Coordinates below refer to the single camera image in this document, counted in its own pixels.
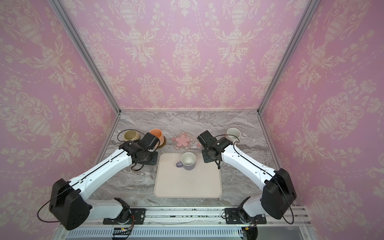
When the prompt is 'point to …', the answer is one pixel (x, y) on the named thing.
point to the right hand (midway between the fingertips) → (210, 155)
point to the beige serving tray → (204, 181)
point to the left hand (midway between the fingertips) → (154, 160)
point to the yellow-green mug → (131, 135)
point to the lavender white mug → (188, 161)
